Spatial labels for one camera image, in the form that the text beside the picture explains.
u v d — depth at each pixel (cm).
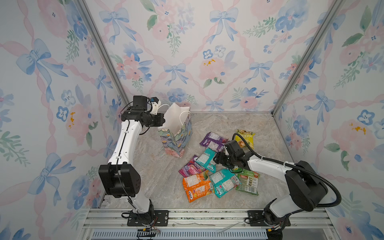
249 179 86
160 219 74
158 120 72
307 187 44
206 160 90
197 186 81
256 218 74
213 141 100
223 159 80
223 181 84
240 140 100
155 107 74
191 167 88
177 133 75
